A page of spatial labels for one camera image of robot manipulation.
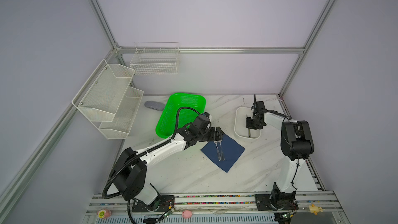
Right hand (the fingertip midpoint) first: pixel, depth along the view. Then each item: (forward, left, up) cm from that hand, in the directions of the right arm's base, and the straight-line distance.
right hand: (248, 124), depth 102 cm
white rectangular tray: (-5, +5, 0) cm, 7 cm away
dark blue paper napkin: (-18, +13, -1) cm, 22 cm away
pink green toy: (-51, +73, +5) cm, 89 cm away
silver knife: (-6, 0, 0) cm, 6 cm away
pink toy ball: (-51, +36, +1) cm, 62 cm away
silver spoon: (-13, +19, -1) cm, 23 cm away
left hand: (-17, +22, +14) cm, 31 cm away
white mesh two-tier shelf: (-1, +82, +24) cm, 86 cm away
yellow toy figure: (-48, -21, +3) cm, 52 cm away
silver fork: (-23, +20, 0) cm, 30 cm away
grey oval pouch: (+14, +65, +3) cm, 67 cm away
